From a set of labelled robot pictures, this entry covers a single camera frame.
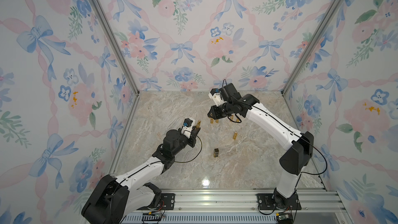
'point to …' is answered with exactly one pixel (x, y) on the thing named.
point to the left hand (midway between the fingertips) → (198, 127)
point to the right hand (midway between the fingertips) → (210, 113)
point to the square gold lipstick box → (216, 152)
